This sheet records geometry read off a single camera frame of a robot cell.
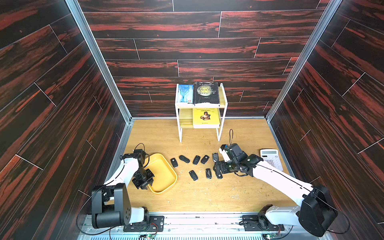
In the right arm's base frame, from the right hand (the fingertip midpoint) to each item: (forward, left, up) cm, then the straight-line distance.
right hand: (222, 165), depth 85 cm
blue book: (+32, +22, +26) cm, 47 cm away
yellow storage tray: (-3, +35, -11) cm, 36 cm away
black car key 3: (+7, +15, -8) cm, 18 cm away
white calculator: (+11, -34, -8) cm, 37 cm away
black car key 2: (+7, +23, -7) cm, 25 cm away
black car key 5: (-2, +7, -8) cm, 11 cm away
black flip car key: (-4, +16, -8) cm, 18 cm away
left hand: (-11, +40, -5) cm, 42 cm away
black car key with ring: (+10, +2, -8) cm, 13 cm away
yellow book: (+28, +9, +10) cm, 31 cm away
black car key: (+5, +30, -8) cm, 31 cm away
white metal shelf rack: (+36, +24, +8) cm, 44 cm away
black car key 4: (+7, +10, -8) cm, 14 cm away
